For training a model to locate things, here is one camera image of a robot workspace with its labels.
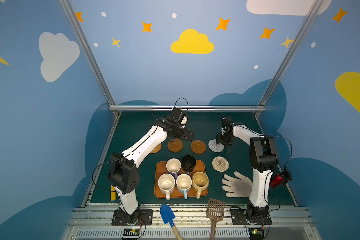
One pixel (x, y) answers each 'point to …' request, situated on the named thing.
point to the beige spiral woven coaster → (220, 164)
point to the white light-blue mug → (183, 183)
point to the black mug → (188, 163)
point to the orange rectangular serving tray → (161, 169)
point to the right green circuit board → (256, 233)
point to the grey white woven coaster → (215, 147)
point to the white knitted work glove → (238, 188)
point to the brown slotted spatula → (215, 212)
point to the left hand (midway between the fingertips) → (186, 133)
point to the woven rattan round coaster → (157, 149)
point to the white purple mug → (173, 166)
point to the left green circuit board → (131, 232)
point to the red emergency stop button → (283, 177)
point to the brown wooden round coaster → (175, 145)
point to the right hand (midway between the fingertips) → (222, 141)
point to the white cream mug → (166, 183)
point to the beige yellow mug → (200, 182)
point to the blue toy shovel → (167, 215)
